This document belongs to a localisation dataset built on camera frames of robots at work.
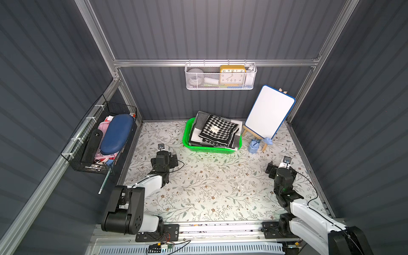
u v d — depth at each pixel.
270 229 0.74
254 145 0.96
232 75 0.89
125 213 0.43
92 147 0.64
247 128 1.05
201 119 1.02
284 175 0.65
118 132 0.67
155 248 0.72
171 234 0.73
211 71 0.91
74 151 0.61
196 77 0.83
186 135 1.01
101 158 0.65
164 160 0.71
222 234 0.74
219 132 0.94
